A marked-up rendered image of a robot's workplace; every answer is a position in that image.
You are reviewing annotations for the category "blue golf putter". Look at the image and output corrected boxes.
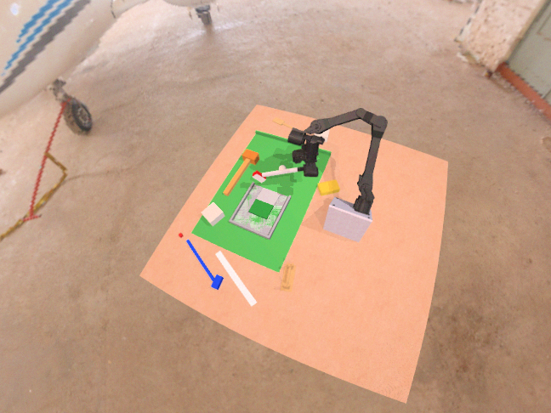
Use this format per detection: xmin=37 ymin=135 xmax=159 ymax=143
xmin=186 ymin=239 xmax=223 ymax=290

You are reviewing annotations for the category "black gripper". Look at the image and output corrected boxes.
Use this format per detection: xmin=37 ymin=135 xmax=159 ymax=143
xmin=301 ymin=144 xmax=319 ymax=177

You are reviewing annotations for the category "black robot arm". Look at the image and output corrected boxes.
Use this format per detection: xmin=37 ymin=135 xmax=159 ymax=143
xmin=288 ymin=108 xmax=388 ymax=216

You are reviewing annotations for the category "white flat bar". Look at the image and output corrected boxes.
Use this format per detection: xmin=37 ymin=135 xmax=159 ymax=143
xmin=216 ymin=252 xmax=257 ymax=307

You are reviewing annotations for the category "green flat mat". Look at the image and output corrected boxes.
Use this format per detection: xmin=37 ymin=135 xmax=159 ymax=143
xmin=191 ymin=134 xmax=330 ymax=272

